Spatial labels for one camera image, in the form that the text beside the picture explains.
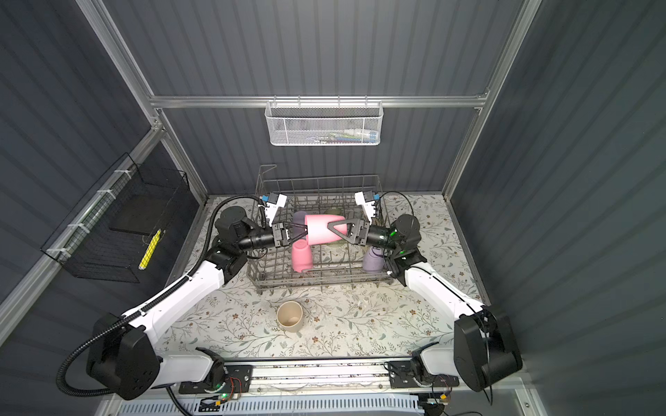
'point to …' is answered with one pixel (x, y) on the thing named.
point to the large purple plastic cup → (298, 217)
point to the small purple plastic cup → (374, 259)
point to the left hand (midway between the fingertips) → (314, 236)
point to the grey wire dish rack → (336, 265)
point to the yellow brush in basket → (145, 259)
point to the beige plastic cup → (290, 315)
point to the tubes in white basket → (348, 136)
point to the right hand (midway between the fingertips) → (334, 232)
